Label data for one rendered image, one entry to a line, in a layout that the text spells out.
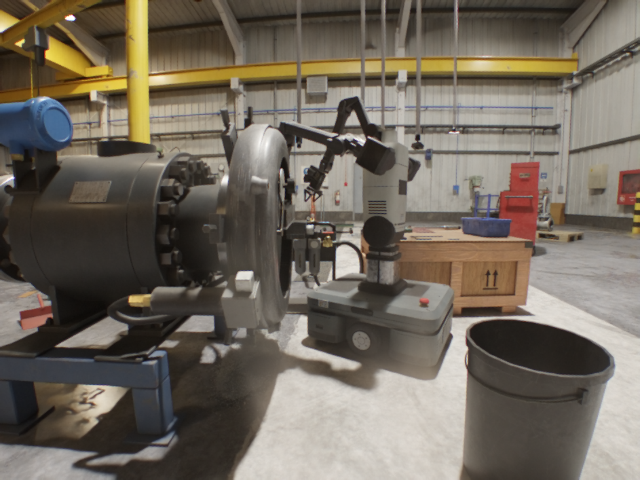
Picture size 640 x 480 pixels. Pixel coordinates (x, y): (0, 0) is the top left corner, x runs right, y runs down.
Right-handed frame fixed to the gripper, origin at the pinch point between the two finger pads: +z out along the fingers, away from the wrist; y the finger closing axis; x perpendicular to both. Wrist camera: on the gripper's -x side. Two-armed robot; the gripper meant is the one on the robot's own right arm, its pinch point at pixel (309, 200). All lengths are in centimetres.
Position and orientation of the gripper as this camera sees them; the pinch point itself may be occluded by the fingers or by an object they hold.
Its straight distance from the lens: 201.8
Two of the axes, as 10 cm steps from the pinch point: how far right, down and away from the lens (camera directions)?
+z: -4.3, 8.3, 3.7
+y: -5.3, 1.1, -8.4
